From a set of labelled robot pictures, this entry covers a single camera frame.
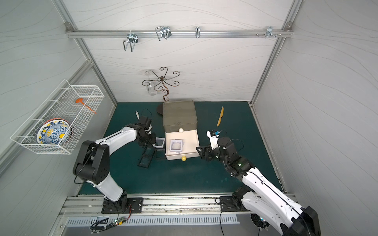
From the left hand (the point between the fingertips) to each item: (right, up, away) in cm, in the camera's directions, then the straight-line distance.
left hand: (154, 142), depth 93 cm
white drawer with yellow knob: (+23, +3, -4) cm, 24 cm away
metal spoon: (-18, +17, +19) cm, 31 cm away
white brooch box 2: (+3, -1, +2) cm, 4 cm away
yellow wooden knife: (+46, +16, +19) cm, 53 cm away
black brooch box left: (-4, -9, -2) cm, 10 cm away
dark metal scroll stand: (+5, +36, +1) cm, 37 cm away
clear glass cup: (-4, +36, +8) cm, 37 cm away
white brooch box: (+15, -1, -5) cm, 16 cm away
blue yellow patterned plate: (-34, +10, -30) cm, 47 cm away
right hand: (+30, +1, -16) cm, 34 cm away
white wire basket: (-38, +23, -16) cm, 47 cm away
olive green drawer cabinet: (+17, +18, -7) cm, 25 cm away
